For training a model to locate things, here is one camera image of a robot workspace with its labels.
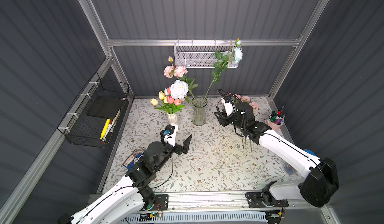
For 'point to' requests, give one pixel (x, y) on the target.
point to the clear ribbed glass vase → (199, 117)
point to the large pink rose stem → (245, 98)
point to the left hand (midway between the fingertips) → (183, 134)
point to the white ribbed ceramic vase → (172, 118)
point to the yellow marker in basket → (105, 128)
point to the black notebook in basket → (105, 106)
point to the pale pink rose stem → (255, 106)
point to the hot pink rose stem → (238, 96)
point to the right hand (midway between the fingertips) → (221, 110)
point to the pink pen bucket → (276, 119)
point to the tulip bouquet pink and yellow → (168, 103)
